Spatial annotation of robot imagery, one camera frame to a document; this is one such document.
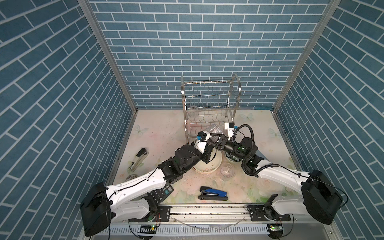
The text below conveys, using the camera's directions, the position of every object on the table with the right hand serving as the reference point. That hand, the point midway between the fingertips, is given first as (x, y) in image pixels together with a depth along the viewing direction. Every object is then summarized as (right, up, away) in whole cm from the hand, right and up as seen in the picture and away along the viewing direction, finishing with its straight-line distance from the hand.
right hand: (205, 136), depth 70 cm
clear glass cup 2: (+4, +4, 0) cm, 5 cm away
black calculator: (-25, -33, +9) cm, 42 cm away
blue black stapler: (+2, -33, +13) cm, 35 cm away
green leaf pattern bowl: (+12, -9, -5) cm, 16 cm away
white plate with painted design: (+6, -17, +18) cm, 26 cm away
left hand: (+4, -3, 0) cm, 5 cm away
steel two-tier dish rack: (+3, +22, +54) cm, 58 cm away
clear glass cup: (+13, -22, +17) cm, 31 cm away
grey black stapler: (-40, -15, +21) cm, 47 cm away
